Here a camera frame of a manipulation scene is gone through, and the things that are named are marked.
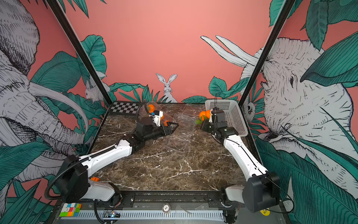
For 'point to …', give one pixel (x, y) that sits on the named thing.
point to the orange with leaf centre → (202, 115)
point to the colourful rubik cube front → (71, 209)
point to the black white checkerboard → (124, 108)
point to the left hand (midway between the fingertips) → (177, 125)
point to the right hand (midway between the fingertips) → (202, 121)
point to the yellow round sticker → (265, 213)
